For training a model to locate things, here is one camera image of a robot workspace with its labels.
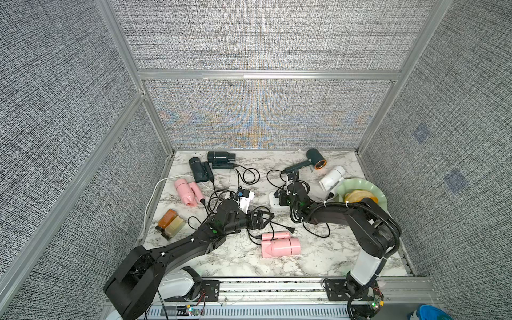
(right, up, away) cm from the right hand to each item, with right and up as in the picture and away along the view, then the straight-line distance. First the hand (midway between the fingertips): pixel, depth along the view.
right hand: (280, 186), depth 95 cm
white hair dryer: (+25, +1, +5) cm, 26 cm away
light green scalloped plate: (+41, +1, +5) cm, 41 cm away
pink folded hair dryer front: (-1, -22, -16) cm, 27 cm away
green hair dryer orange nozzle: (+21, +14, +15) cm, 30 cm away
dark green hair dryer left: (-40, +7, +11) cm, 42 cm away
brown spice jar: (-52, -14, -7) cm, 54 cm away
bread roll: (+35, -4, -4) cm, 35 cm away
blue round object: (+41, -36, -33) cm, 64 cm away
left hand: (-6, -10, -18) cm, 21 cm away
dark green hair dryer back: (-31, +14, +16) cm, 37 cm away
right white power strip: (-3, -7, 0) cm, 8 cm away
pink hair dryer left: (-44, -2, 0) cm, 44 cm away
